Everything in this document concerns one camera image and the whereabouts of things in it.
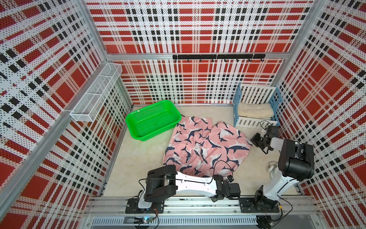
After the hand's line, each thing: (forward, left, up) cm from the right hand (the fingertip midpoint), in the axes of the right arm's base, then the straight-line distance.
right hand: (252, 138), depth 98 cm
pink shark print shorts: (-6, +40, 0) cm, 40 cm away
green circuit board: (-47, +66, +1) cm, 81 cm away
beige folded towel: (+21, -13, +5) cm, 25 cm away
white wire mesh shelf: (+12, +109, +21) cm, 112 cm away
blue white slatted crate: (+34, -10, +10) cm, 37 cm away
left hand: (-31, +31, +1) cm, 44 cm away
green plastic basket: (+17, +74, -1) cm, 76 cm away
